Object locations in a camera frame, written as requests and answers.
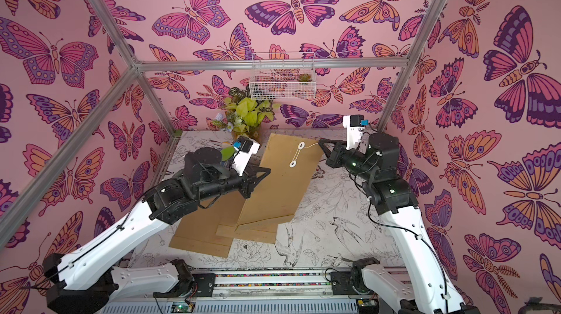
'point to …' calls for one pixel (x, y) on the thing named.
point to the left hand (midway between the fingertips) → (271, 169)
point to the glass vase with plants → (243, 116)
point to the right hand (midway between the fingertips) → (323, 140)
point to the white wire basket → (283, 76)
